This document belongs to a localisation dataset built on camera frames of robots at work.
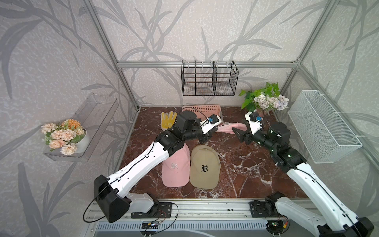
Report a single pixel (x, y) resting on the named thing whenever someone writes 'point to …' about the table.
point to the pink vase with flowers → (264, 101)
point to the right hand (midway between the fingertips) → (238, 123)
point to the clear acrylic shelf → (96, 114)
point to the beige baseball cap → (205, 169)
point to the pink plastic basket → (204, 111)
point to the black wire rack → (208, 78)
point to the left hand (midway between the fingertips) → (215, 128)
